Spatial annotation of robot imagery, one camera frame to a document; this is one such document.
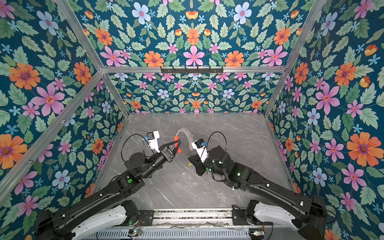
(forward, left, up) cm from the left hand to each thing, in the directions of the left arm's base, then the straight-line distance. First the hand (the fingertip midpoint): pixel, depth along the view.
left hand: (181, 140), depth 61 cm
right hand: (-3, -2, -10) cm, 11 cm away
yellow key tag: (-4, -3, -16) cm, 17 cm away
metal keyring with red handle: (+4, -3, -5) cm, 7 cm away
